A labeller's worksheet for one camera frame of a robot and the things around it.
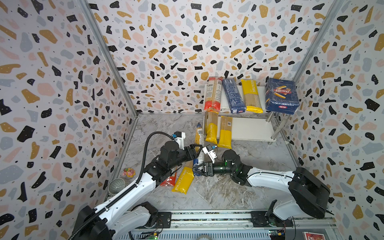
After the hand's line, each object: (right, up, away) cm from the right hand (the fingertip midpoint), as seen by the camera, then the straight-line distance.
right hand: (192, 170), depth 70 cm
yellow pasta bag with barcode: (-6, -11, +16) cm, 20 cm away
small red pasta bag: (-13, -10, +14) cm, 22 cm away
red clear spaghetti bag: (+10, +38, +10) cm, 40 cm away
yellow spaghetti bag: (+20, +14, +28) cm, 37 cm away
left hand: (+4, +11, +3) cm, 12 cm away
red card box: (+55, -30, -1) cm, 63 cm away
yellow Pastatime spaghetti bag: (+31, +34, +8) cm, 47 cm away
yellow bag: (+11, +21, +30) cm, 38 cm away
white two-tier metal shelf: (+38, +21, +40) cm, 59 cm away
